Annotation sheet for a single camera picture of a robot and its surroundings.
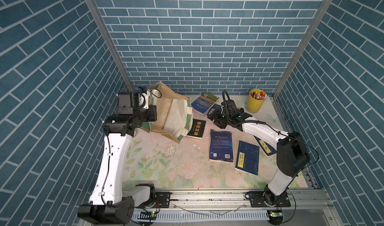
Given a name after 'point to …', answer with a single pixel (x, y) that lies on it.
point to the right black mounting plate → (257, 200)
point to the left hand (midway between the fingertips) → (159, 109)
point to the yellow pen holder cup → (255, 99)
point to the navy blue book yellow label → (247, 157)
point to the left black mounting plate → (164, 198)
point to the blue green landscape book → (203, 103)
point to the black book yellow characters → (198, 128)
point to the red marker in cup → (262, 96)
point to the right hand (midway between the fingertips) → (210, 118)
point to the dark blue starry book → (221, 146)
